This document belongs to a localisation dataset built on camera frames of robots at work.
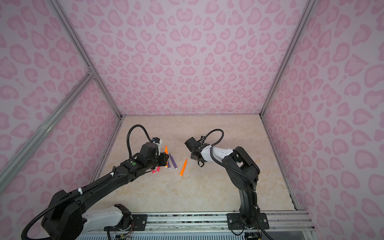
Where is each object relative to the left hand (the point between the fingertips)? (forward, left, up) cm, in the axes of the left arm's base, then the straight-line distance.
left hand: (169, 153), depth 83 cm
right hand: (+6, -16, -12) cm, 21 cm away
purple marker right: (-1, -2, -13) cm, 13 cm away
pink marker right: (-4, +8, -13) cm, 16 cm away
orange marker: (-2, -7, -13) cm, 15 cm away
